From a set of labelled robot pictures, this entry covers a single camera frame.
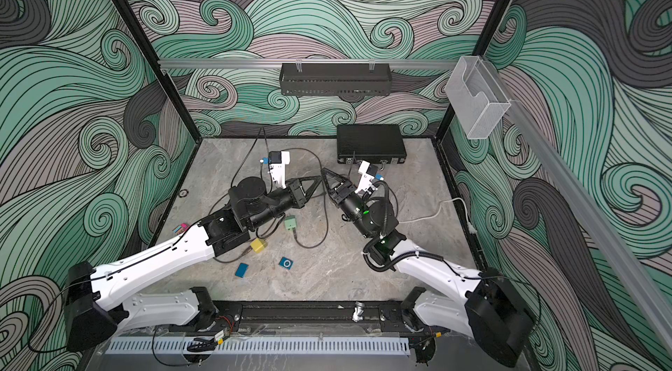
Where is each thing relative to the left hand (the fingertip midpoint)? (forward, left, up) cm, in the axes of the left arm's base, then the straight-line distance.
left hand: (322, 177), depth 63 cm
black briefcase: (+42, -22, -31) cm, 57 cm away
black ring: (+16, +57, -35) cm, 69 cm away
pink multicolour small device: (0, +50, -32) cm, 59 cm away
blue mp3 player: (-10, +12, -34) cm, 37 cm away
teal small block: (-12, +26, -34) cm, 45 cm away
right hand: (+1, +1, -1) cm, 2 cm away
